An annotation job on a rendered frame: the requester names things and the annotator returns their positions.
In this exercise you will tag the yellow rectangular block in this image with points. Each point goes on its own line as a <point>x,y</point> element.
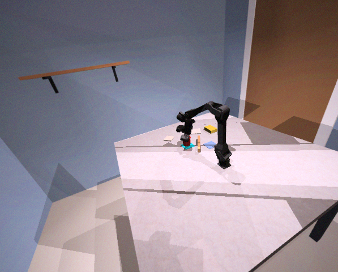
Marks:
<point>210,129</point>

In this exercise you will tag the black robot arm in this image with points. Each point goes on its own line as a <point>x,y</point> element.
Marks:
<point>221,113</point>

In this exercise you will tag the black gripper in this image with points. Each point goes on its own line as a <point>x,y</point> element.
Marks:
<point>187,132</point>

